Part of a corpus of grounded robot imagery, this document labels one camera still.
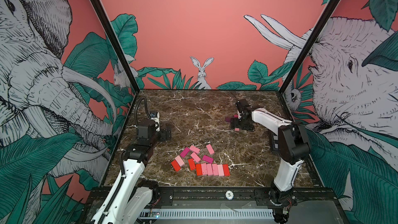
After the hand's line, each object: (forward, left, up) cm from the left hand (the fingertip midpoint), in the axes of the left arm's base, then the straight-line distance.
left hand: (162, 124), depth 79 cm
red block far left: (-15, -5, -18) cm, 24 cm away
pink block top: (-6, -16, -19) cm, 25 cm away
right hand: (+7, -43, -14) cm, 46 cm away
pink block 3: (-12, -17, -18) cm, 27 cm away
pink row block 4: (-19, -30, -18) cm, 40 cm away
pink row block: (-18, -21, -17) cm, 33 cm away
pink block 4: (-7, -26, -19) cm, 33 cm away
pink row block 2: (-18, -24, -18) cm, 35 cm away
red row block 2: (-19, -33, -18) cm, 42 cm away
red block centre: (-15, -15, -18) cm, 28 cm away
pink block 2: (-13, -8, -18) cm, 24 cm away
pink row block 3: (-19, -27, -18) cm, 37 cm away
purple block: (+15, -39, -20) cm, 46 cm away
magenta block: (-8, -10, -18) cm, 22 cm away
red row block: (-18, -18, -18) cm, 31 cm away
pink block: (+6, -43, -17) cm, 47 cm away
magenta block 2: (-12, -23, -18) cm, 32 cm away
